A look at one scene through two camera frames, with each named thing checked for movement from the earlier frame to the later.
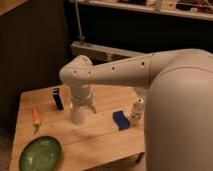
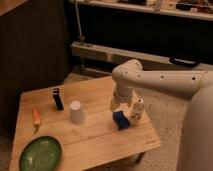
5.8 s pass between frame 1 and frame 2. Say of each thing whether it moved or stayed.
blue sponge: stayed
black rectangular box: stayed
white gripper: moved
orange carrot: stayed
